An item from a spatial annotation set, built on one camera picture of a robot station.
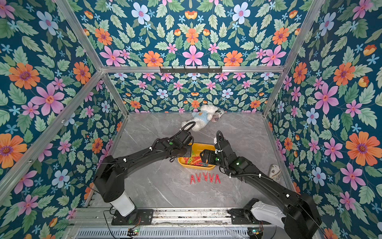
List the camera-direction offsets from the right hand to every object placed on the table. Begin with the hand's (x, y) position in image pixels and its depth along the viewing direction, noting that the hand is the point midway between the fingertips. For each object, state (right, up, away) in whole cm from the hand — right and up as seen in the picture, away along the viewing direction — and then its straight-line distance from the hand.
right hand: (206, 155), depth 79 cm
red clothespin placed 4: (+3, -15, +7) cm, 17 cm away
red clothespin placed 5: (+7, -15, +7) cm, 18 cm away
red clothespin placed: (-8, -15, +7) cm, 19 cm away
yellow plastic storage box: (-8, -7, +12) cm, 16 cm away
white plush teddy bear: (-3, +21, +26) cm, 34 cm away
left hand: (-9, +1, +7) cm, 11 cm away
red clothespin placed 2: (-4, -15, +7) cm, 17 cm away
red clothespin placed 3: (0, -14, +8) cm, 17 cm away
